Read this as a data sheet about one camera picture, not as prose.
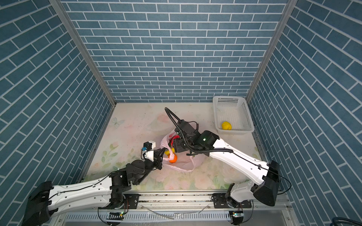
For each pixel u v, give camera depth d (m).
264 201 0.45
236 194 0.60
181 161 0.86
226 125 0.99
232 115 1.15
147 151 0.60
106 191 0.52
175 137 0.83
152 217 0.77
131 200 0.74
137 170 0.53
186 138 0.51
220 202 0.74
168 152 0.64
